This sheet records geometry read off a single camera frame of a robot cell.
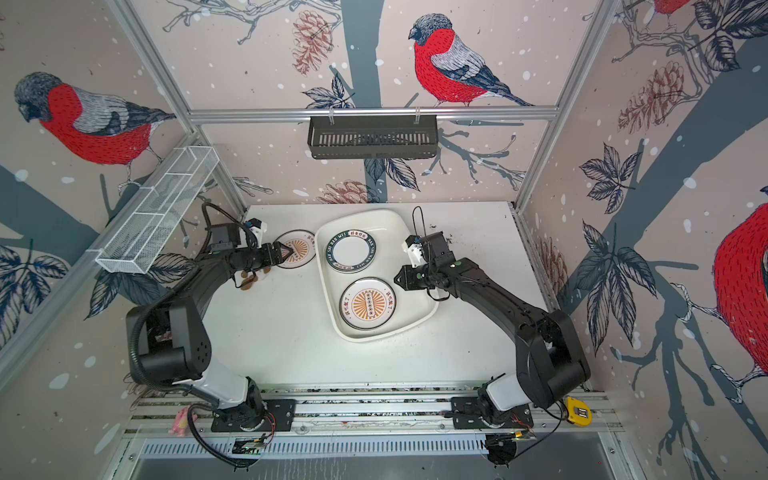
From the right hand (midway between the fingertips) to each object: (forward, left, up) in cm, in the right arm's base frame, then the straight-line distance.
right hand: (395, 281), depth 84 cm
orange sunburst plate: (-1, +9, -11) cm, 15 cm away
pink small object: (-36, +51, -9) cm, 63 cm away
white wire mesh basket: (-1, +62, +20) cm, 66 cm away
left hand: (+8, +36, +3) cm, 37 cm away
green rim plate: (+18, +17, -9) cm, 26 cm away
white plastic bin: (+30, +4, -11) cm, 32 cm away
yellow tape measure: (-28, -46, -13) cm, 56 cm away
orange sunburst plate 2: (+22, +36, -11) cm, 44 cm away
